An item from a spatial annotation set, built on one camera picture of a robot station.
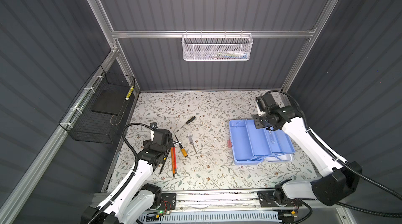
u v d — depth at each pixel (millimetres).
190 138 960
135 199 569
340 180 390
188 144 936
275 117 532
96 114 722
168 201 725
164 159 848
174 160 864
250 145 824
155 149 618
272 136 828
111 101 743
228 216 707
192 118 1027
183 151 889
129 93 812
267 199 736
